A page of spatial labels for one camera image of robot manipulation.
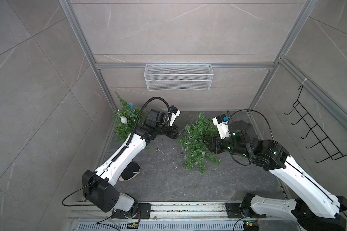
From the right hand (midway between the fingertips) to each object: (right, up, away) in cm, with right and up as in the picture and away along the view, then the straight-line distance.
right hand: (208, 139), depth 62 cm
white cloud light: (-42, +9, +11) cm, 44 cm away
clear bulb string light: (-8, -7, +13) cm, 17 cm away
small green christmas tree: (-5, -7, +7) cm, 12 cm away
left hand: (-11, +5, +12) cm, 18 cm away
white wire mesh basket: (-12, +40, +38) cm, 57 cm away
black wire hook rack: (+52, -5, -3) cm, 52 cm away
